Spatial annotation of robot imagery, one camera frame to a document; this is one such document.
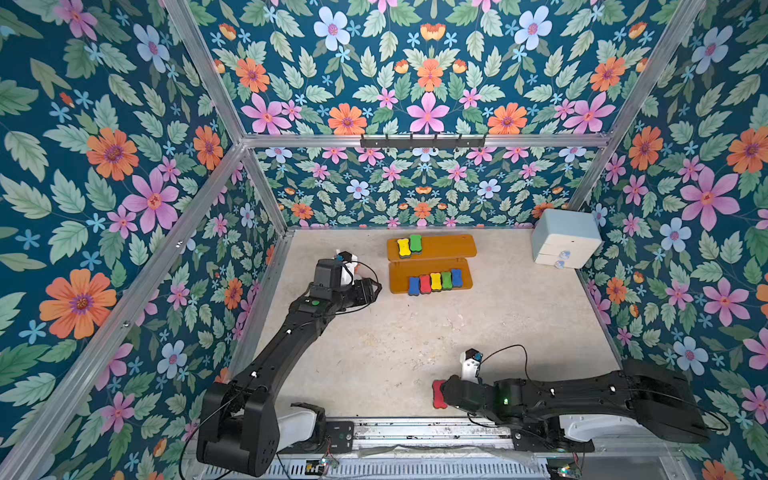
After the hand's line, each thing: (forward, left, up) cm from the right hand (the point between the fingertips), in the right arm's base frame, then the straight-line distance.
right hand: (438, 394), depth 78 cm
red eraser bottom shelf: (+35, +3, 0) cm, 35 cm away
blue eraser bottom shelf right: (+38, -8, -1) cm, 39 cm away
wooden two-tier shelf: (+44, -3, -1) cm, 45 cm away
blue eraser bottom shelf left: (+33, +7, +2) cm, 34 cm away
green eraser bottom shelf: (+37, -4, +1) cm, 37 cm away
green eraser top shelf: (+43, +7, +14) cm, 45 cm away
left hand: (+24, +17, +16) cm, 34 cm away
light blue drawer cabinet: (+48, -44, +11) cm, 66 cm away
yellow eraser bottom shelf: (+36, 0, +1) cm, 36 cm away
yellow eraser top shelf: (+39, +10, +15) cm, 43 cm away
